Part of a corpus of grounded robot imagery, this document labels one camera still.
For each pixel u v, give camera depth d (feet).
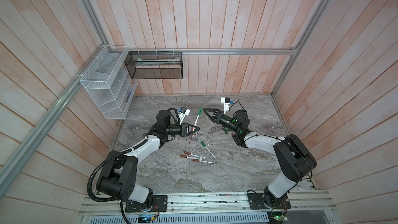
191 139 3.13
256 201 2.40
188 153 2.96
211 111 2.61
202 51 3.39
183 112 2.45
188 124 2.50
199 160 2.83
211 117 2.41
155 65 3.34
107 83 2.25
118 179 1.41
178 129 2.40
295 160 1.54
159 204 2.40
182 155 2.95
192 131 2.55
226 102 2.50
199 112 2.56
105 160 1.37
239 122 2.16
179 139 3.13
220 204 2.43
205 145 3.04
